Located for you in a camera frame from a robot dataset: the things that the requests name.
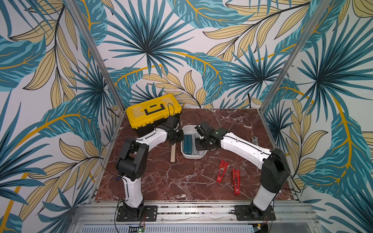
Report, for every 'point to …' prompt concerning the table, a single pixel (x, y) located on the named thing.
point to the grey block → (194, 151)
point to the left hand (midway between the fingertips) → (183, 139)
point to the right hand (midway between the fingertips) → (198, 145)
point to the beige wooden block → (173, 148)
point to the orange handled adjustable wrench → (255, 140)
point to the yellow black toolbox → (148, 115)
